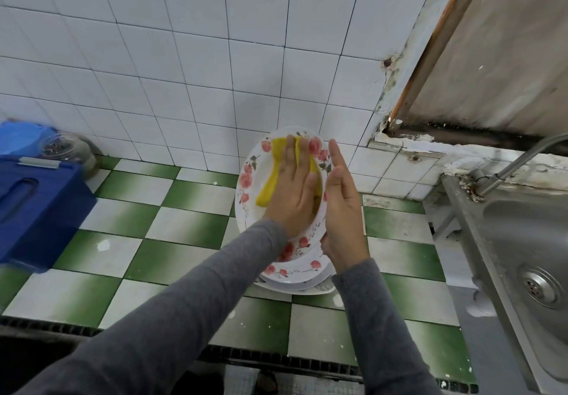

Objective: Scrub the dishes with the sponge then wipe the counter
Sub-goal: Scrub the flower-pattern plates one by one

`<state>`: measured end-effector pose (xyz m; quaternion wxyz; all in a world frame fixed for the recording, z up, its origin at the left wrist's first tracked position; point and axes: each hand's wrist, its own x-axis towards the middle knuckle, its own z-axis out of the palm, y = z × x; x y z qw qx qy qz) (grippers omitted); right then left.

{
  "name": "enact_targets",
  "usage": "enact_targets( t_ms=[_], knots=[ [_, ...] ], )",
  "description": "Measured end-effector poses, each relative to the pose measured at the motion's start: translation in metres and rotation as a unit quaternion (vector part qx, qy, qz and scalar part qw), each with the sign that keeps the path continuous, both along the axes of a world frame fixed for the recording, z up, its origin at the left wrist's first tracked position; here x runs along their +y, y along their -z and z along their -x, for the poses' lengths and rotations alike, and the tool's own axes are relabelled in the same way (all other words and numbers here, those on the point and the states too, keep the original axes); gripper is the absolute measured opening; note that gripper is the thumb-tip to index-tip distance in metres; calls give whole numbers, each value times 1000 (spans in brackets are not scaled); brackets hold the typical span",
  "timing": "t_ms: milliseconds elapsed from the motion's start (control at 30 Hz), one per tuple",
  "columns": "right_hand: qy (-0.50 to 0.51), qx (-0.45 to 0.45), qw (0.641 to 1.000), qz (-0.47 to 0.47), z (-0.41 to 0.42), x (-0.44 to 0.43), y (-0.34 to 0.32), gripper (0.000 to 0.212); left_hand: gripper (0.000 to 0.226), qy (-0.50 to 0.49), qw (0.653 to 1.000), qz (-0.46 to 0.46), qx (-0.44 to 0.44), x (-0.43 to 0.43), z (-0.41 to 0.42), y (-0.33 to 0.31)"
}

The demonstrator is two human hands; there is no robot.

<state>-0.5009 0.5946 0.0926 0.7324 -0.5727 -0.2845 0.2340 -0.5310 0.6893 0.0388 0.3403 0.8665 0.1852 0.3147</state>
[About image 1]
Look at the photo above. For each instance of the person's left hand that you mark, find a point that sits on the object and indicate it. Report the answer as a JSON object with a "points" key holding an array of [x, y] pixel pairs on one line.
{"points": [[291, 199]]}

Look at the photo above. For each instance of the person's right hand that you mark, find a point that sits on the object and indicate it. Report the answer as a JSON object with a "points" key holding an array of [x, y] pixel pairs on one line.
{"points": [[344, 222]]}

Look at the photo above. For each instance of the person's right forearm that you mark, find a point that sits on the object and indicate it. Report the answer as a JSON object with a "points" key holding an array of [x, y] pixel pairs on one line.
{"points": [[382, 333]]}

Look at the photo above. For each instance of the person's black shoe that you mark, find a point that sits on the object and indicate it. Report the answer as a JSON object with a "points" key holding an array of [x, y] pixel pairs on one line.
{"points": [[266, 383]]}

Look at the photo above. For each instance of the metal faucet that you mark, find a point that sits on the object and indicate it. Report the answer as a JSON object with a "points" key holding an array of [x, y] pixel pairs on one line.
{"points": [[515, 164]]}

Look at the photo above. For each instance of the stainless steel sink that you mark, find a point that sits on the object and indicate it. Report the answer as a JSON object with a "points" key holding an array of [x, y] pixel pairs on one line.
{"points": [[524, 266]]}

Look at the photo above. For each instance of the glass jar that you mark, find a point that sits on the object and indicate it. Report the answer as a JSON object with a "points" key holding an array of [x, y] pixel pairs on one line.
{"points": [[69, 149]]}

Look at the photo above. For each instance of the blue plastic box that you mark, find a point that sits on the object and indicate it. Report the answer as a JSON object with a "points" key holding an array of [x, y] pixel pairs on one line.
{"points": [[40, 213]]}

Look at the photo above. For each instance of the blue plastic bowl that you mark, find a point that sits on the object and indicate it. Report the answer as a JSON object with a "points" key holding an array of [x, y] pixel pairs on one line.
{"points": [[22, 139]]}

